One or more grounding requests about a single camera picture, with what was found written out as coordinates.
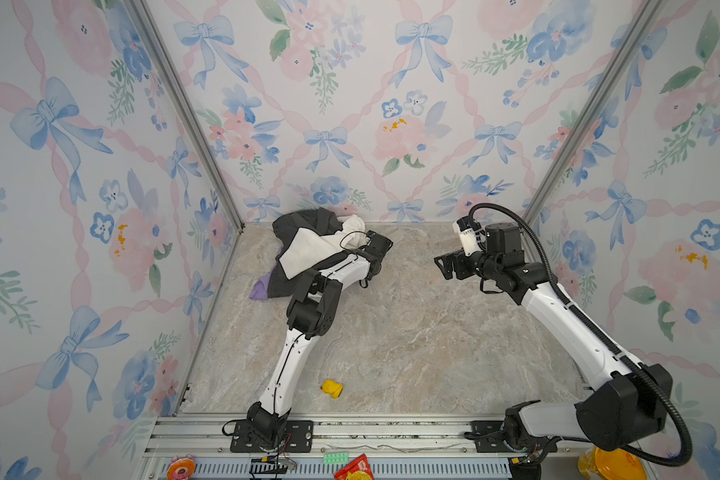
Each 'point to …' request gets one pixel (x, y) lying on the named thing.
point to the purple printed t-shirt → (259, 290)
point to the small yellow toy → (333, 388)
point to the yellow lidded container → (618, 464)
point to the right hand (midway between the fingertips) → (450, 251)
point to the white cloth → (308, 249)
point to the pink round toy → (181, 468)
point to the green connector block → (336, 458)
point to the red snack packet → (358, 469)
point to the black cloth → (318, 220)
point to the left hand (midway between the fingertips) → (359, 258)
